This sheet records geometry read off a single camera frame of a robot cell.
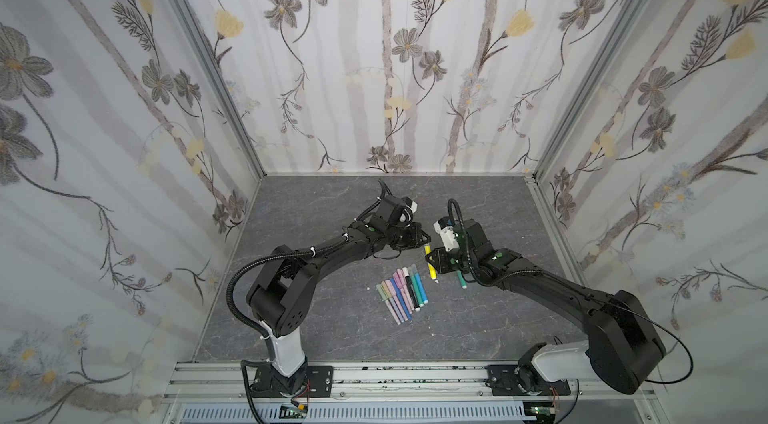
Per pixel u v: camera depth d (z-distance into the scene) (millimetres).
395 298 880
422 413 703
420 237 765
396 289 901
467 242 649
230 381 763
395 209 693
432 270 811
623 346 420
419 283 904
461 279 744
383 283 906
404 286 904
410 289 898
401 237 763
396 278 919
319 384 733
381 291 887
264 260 459
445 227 766
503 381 734
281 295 472
